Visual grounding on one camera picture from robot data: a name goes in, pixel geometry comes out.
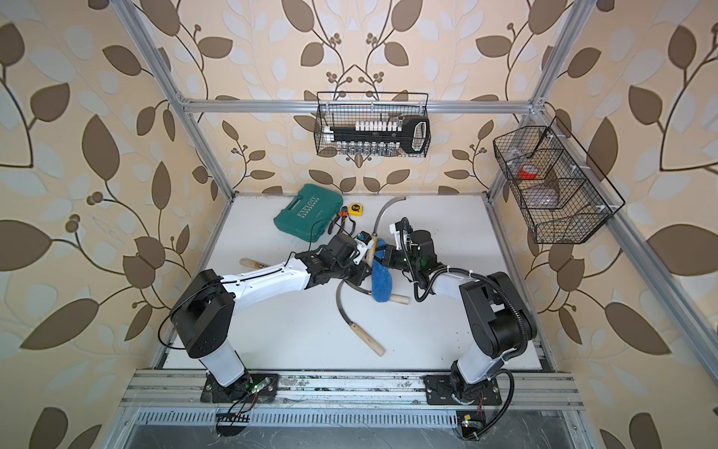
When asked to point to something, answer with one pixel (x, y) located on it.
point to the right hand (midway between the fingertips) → (370, 253)
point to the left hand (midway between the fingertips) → (366, 264)
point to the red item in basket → (528, 171)
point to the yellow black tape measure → (355, 210)
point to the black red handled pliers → (343, 213)
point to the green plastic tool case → (309, 213)
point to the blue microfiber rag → (381, 277)
